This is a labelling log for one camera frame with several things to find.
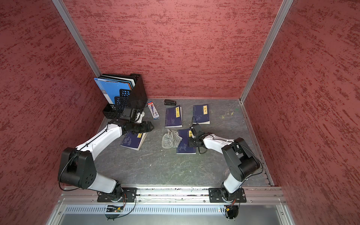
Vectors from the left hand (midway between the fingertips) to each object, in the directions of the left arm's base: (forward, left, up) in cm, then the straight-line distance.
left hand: (148, 130), depth 88 cm
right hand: (-4, -28, -11) cm, 31 cm away
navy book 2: (+19, -15, -10) cm, 26 cm away
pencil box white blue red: (+26, +2, -11) cm, 28 cm away
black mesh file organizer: (+21, +11, +8) cm, 25 cm away
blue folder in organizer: (+23, +25, +15) cm, 37 cm away
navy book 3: (+22, -37, -11) cm, 44 cm away
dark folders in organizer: (+27, +13, +19) cm, 36 cm away
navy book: (-3, +10, -8) cm, 13 cm away
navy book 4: (-6, -23, -11) cm, 26 cm away
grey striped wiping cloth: (-3, -15, -7) cm, 17 cm away
